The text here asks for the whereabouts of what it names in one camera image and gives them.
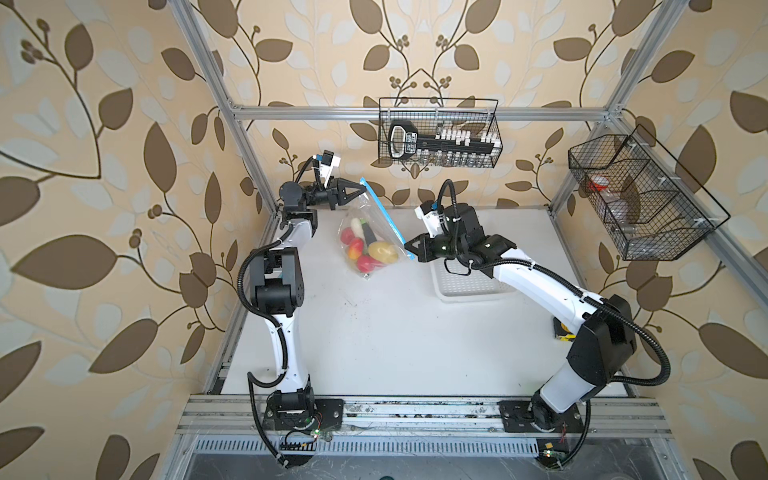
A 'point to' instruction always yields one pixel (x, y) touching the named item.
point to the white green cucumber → (357, 226)
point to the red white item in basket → (598, 183)
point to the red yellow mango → (355, 248)
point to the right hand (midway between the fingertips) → (407, 246)
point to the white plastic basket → (456, 281)
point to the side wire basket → (653, 210)
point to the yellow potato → (383, 252)
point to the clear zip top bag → (367, 206)
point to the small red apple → (347, 235)
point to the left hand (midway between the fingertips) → (364, 190)
